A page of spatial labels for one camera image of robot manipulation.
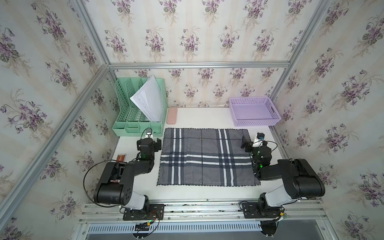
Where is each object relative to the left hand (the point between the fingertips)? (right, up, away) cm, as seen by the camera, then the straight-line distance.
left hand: (150, 139), depth 93 cm
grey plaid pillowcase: (+35, -12, +1) cm, 37 cm away
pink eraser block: (+10, +16, +23) cm, 30 cm away
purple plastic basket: (+75, +19, +23) cm, 80 cm away
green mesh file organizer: (-18, +12, +15) cm, 27 cm away
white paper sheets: (-2, +25, +3) cm, 26 cm away
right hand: (+64, +2, -3) cm, 64 cm away
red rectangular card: (-18, -11, -2) cm, 21 cm away
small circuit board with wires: (+3, -40, -21) cm, 45 cm away
